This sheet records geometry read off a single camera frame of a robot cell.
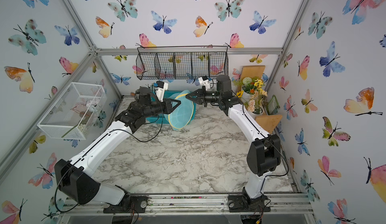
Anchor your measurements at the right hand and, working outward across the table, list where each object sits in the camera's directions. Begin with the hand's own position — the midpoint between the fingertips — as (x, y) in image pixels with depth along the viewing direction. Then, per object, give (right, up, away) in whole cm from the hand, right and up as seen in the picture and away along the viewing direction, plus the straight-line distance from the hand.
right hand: (187, 95), depth 72 cm
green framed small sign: (+59, -4, +39) cm, 71 cm away
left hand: (-3, -3, 0) cm, 4 cm away
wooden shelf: (+45, +19, +30) cm, 57 cm away
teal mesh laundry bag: (-3, -10, +4) cm, 11 cm away
